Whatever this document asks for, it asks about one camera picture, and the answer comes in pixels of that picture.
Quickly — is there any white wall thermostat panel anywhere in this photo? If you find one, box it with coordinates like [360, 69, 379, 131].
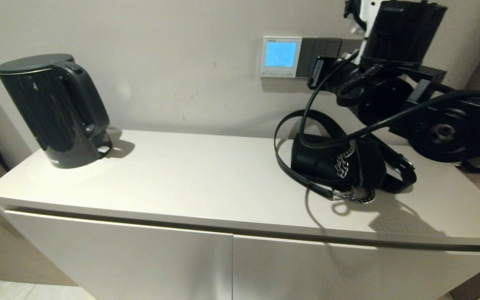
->
[260, 35, 303, 78]

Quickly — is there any white sideboard cabinet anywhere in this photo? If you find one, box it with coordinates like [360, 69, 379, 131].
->
[0, 130, 480, 300]

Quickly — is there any white cabinet door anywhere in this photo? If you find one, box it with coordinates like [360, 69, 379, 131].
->
[3, 210, 233, 300]
[232, 235, 480, 300]

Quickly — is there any black electric kettle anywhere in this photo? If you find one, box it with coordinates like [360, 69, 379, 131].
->
[0, 53, 111, 170]

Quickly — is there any grey single wall switch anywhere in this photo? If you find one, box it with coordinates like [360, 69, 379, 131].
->
[339, 38, 365, 55]

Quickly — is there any grey triple rocker wall switch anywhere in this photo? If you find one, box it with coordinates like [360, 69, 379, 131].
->
[296, 37, 343, 80]

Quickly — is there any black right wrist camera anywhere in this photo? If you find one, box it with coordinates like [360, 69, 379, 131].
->
[308, 56, 334, 90]

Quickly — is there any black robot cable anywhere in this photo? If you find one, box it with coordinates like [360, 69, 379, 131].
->
[300, 52, 480, 150]

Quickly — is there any black leather handbag with chain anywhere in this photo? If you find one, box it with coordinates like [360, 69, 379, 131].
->
[274, 109, 418, 205]

